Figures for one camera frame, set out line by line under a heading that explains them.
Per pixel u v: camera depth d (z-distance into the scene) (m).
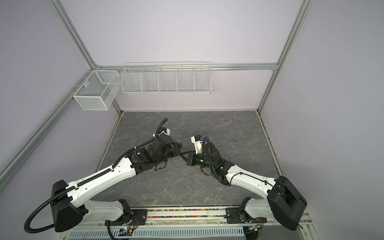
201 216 0.75
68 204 0.39
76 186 0.41
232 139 1.05
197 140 0.71
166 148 0.56
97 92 0.97
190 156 0.68
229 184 0.57
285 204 0.41
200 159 0.67
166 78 1.00
